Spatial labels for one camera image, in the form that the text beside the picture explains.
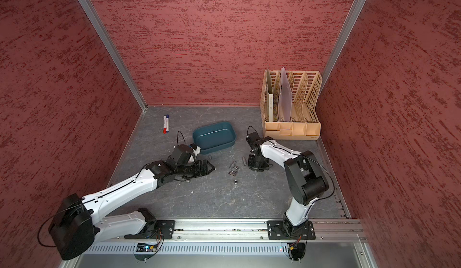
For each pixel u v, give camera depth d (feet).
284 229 2.19
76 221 1.29
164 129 3.56
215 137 3.41
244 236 2.42
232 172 2.94
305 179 1.56
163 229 2.42
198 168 2.33
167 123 3.61
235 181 2.86
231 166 3.07
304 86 3.41
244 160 3.11
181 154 2.03
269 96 2.86
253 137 2.54
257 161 2.56
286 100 3.25
